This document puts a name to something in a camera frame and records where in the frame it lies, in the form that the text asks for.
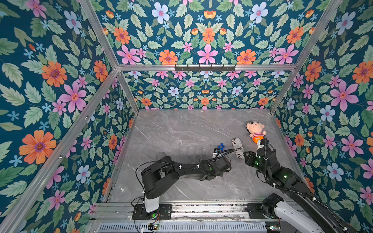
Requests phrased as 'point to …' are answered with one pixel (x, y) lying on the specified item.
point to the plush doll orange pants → (255, 128)
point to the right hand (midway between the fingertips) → (248, 151)
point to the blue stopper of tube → (220, 147)
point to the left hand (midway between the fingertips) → (222, 167)
